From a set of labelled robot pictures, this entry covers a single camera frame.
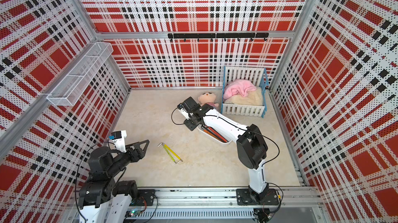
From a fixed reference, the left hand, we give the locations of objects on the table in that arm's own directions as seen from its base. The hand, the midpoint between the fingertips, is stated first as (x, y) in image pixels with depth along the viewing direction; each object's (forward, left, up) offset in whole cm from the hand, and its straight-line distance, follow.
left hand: (147, 142), depth 71 cm
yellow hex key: (+4, -6, -20) cm, 21 cm away
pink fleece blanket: (+40, -49, -4) cm, 64 cm away
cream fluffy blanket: (+38, -61, -13) cm, 73 cm away
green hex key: (+1, -6, -21) cm, 22 cm away
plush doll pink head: (+38, -28, -12) cm, 49 cm away
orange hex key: (+13, -31, -18) cm, 38 cm away
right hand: (+16, -21, -7) cm, 27 cm away
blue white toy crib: (+53, -65, -7) cm, 84 cm away
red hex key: (+15, -33, -20) cm, 42 cm away
